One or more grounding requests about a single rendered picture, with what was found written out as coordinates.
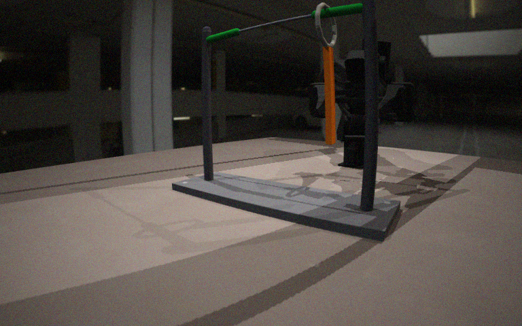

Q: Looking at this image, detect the orange handle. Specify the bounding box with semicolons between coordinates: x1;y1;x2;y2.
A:
315;2;337;145

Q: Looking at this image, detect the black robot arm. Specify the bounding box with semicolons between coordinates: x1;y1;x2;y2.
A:
334;39;392;169

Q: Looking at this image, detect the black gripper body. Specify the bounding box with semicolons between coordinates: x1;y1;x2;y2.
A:
307;81;415;122

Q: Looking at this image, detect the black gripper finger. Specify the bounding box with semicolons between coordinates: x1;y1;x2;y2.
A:
379;84;406;122
313;84;326;118

